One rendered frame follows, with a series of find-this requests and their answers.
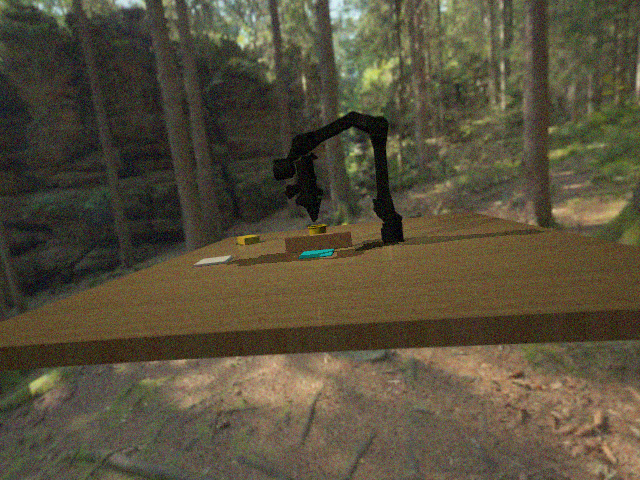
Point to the yellow rectangular block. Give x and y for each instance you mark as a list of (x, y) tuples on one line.
[(248, 239)]

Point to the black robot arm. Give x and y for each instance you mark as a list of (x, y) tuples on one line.
[(377, 128)]

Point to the cream flat square tile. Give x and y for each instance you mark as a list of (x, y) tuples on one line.
[(213, 261)]

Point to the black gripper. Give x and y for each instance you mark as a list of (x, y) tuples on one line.
[(308, 198)]

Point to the yellow cup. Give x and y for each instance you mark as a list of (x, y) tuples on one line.
[(317, 229)]

